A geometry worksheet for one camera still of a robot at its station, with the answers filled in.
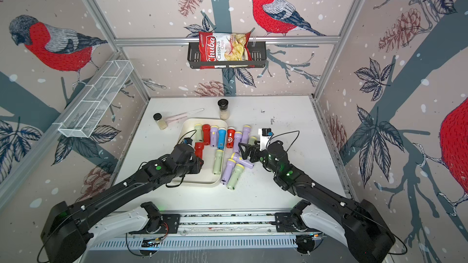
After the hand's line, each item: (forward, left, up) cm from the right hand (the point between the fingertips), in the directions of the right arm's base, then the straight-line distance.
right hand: (246, 142), depth 80 cm
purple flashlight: (+12, +18, -13) cm, 25 cm away
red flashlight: (-2, +22, -3) cm, 22 cm away
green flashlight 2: (-3, +14, -13) cm, 19 cm away
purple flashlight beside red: (+11, +5, -14) cm, 18 cm away
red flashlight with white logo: (+11, +9, -14) cm, 20 cm away
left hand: (-6, +19, -6) cm, 21 cm away
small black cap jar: (+18, +48, -10) cm, 53 cm away
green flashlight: (+9, -3, -14) cm, 17 cm away
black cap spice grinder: (+28, +14, -6) cm, 32 cm away
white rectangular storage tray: (+18, +34, -14) cm, 41 cm away
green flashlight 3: (-11, +5, -14) cm, 18 cm away
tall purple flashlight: (+14, 0, -15) cm, 21 cm away
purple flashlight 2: (-8, +8, -14) cm, 18 cm away
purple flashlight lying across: (-2, +2, -14) cm, 14 cm away
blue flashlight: (+13, +14, -15) cm, 24 cm away
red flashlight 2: (+16, +23, -13) cm, 31 cm away
